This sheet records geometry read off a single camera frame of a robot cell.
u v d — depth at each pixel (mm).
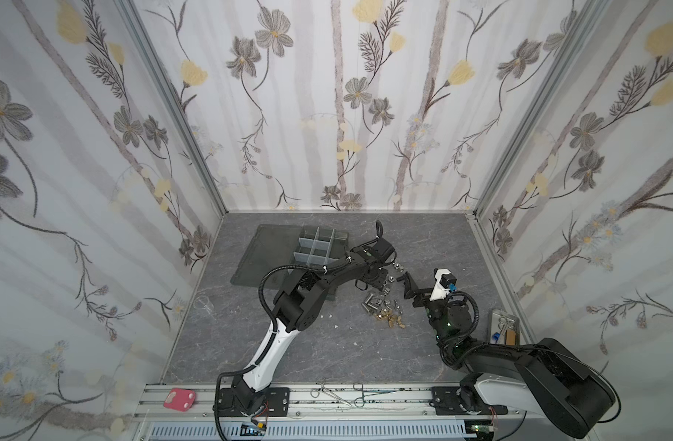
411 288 736
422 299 725
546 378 447
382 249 802
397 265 1022
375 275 862
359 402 750
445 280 675
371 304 925
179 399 738
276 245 1104
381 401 760
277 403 733
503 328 881
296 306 570
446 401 735
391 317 898
